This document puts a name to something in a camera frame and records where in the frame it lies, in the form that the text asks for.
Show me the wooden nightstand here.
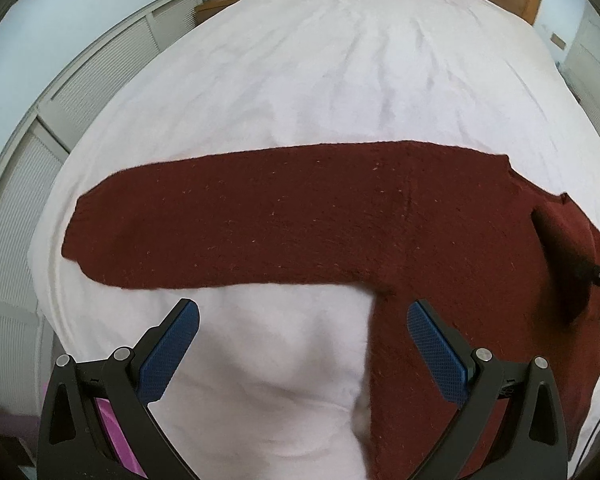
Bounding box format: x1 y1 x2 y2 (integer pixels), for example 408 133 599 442
194 0 240 25

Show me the white bed sheet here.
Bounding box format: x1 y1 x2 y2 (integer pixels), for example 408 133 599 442
29 0 600 479

